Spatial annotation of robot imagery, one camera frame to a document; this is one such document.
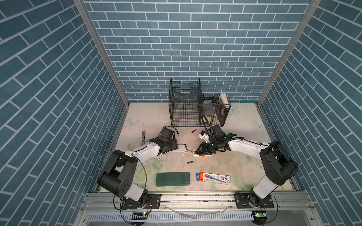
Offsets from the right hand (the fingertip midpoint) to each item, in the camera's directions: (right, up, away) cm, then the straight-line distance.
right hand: (196, 151), depth 85 cm
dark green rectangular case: (-14, -15, -5) cm, 21 cm away
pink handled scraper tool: (-37, +6, +13) cm, 39 cm away
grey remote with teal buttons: (-9, 0, +8) cm, 12 cm away
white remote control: (-1, -3, +3) cm, 4 cm away
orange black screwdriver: (0, -1, -1) cm, 1 cm away
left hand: (-14, +3, +7) cm, 16 cm away
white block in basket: (+20, +33, +10) cm, 40 cm away
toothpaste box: (+10, -14, -5) cm, 18 cm away
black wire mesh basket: (-6, +31, +38) cm, 50 cm away
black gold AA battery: (-1, +11, +17) cm, 20 cm away
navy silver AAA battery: (-5, -7, +2) cm, 9 cm away
